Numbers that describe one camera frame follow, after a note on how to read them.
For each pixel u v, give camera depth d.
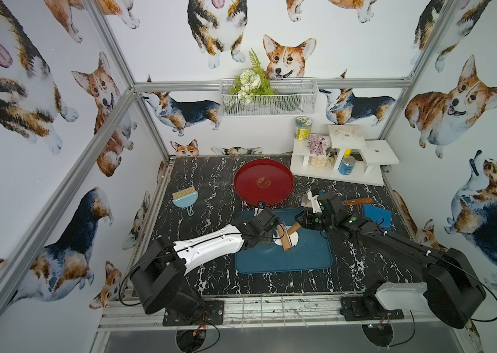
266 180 1.10
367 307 0.68
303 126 1.03
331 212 0.66
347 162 1.07
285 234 0.87
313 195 0.80
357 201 0.95
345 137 0.98
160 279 0.42
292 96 0.93
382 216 0.98
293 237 0.89
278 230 0.91
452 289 0.41
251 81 0.78
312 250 0.88
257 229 0.64
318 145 0.96
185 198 1.04
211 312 0.74
